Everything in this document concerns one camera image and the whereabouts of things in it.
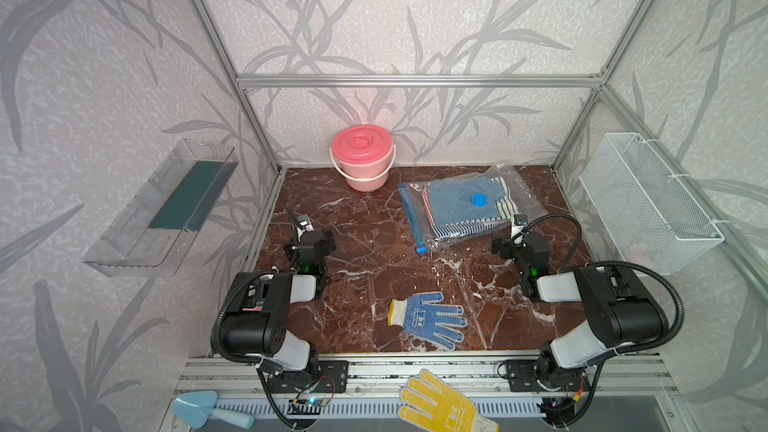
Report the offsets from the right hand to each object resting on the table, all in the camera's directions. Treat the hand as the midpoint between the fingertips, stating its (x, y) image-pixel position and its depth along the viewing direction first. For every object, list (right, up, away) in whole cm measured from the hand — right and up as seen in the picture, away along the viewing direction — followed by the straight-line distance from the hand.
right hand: (509, 228), depth 95 cm
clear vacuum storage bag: (-12, +6, +7) cm, 16 cm away
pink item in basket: (+24, -4, -22) cm, 32 cm away
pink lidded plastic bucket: (-48, +24, +5) cm, 54 cm away
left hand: (-64, -1, -2) cm, 64 cm away
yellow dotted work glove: (-23, -40, -26) cm, 53 cm away
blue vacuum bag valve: (-8, +9, +8) cm, 14 cm away
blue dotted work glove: (-28, -25, -12) cm, 39 cm away
